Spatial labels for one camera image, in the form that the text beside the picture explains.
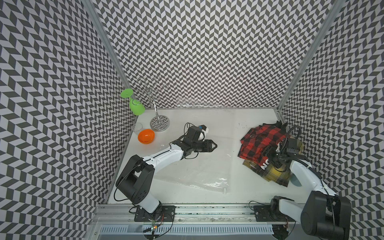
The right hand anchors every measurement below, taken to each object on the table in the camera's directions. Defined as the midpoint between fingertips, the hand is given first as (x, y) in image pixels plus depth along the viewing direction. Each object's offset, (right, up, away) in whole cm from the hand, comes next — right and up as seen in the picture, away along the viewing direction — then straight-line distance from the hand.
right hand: (264, 157), depth 86 cm
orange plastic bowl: (-73, +11, +12) cm, 75 cm away
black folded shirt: (+15, +19, +13) cm, 27 cm away
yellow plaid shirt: (+1, -8, -5) cm, 9 cm away
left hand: (-30, +6, -2) cm, 30 cm away
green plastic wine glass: (-77, +30, +5) cm, 83 cm away
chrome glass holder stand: (-68, +20, +23) cm, 75 cm away
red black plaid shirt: (-3, +8, +5) cm, 10 cm away
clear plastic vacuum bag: (-29, -7, 0) cm, 30 cm away
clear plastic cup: (-82, +16, +17) cm, 85 cm away
